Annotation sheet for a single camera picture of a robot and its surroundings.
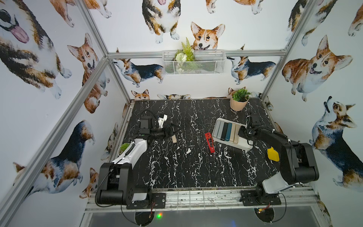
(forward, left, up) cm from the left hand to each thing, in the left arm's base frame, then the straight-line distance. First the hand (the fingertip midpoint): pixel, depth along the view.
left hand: (179, 129), depth 82 cm
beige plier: (+2, +5, -15) cm, 16 cm away
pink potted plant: (+29, -43, -6) cm, 52 cm away
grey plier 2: (+5, -27, -15) cm, 31 cm away
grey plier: (+11, -26, -15) cm, 31 cm away
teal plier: (+6, -33, -15) cm, 37 cm away
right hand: (+4, -39, -11) cm, 41 cm away
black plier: (+7, -30, -15) cm, 34 cm away
